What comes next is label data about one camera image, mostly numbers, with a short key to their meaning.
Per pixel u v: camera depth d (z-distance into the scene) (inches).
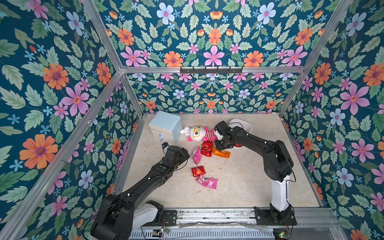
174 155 26.0
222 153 37.7
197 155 36.7
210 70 36.3
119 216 15.8
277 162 20.5
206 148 38.7
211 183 32.8
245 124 41.9
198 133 38.8
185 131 41.0
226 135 28.6
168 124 37.4
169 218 29.0
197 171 34.4
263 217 28.7
